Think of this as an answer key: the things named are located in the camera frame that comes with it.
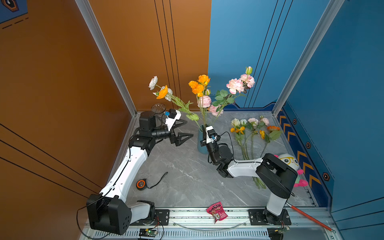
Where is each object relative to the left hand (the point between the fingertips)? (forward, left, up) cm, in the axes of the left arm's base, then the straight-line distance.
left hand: (188, 127), depth 70 cm
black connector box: (-38, -41, -32) cm, 64 cm away
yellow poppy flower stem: (+19, -50, -29) cm, 61 cm away
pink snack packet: (-29, -15, -30) cm, 45 cm away
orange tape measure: (-17, +26, -29) cm, 43 cm away
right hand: (+6, -7, -5) cm, 11 cm away
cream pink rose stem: (+28, -52, -28) cm, 66 cm away
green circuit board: (-38, +19, -33) cm, 54 cm away
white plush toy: (-4, -57, -23) cm, 62 cm away
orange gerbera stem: (+18, -58, -28) cm, 66 cm away
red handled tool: (-32, -61, -31) cm, 75 cm away
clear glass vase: (+26, +22, -14) cm, 37 cm away
